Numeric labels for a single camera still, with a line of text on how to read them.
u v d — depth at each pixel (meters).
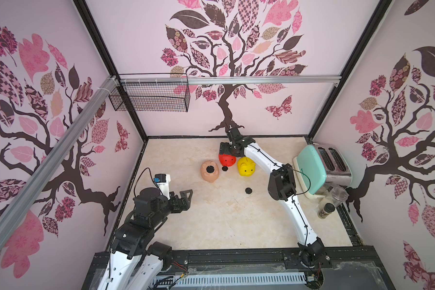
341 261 0.74
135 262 0.44
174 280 0.70
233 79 0.93
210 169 0.94
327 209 0.79
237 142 0.79
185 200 0.60
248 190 0.95
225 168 1.03
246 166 0.95
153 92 0.95
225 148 0.94
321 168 0.83
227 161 0.99
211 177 0.93
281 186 0.64
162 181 0.58
